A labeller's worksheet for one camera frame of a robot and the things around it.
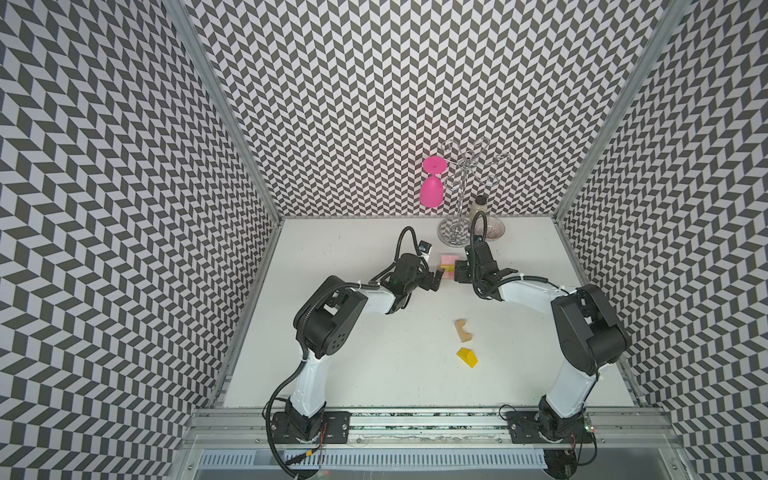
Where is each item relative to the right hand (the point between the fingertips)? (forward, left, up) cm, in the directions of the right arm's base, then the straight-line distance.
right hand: (465, 272), depth 97 cm
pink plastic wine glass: (+20, +10, +19) cm, 29 cm away
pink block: (+3, +5, +4) cm, 7 cm away
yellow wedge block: (-26, +3, -3) cm, 27 cm away
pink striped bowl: (+21, -15, -1) cm, 26 cm away
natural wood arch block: (-20, +3, -4) cm, 20 cm away
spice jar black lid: (+30, -10, +5) cm, 32 cm away
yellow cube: (+2, +5, 0) cm, 5 cm away
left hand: (+2, +11, +2) cm, 11 cm away
